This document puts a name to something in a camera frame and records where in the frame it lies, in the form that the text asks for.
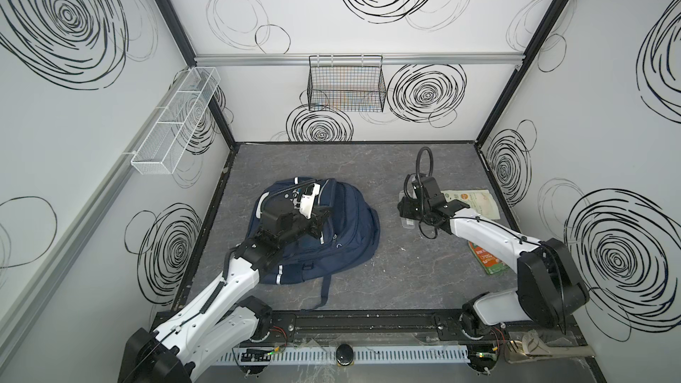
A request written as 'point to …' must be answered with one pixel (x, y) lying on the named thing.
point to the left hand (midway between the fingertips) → (332, 208)
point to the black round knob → (344, 355)
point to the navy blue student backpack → (348, 236)
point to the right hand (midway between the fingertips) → (399, 207)
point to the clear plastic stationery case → (408, 222)
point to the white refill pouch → (479, 200)
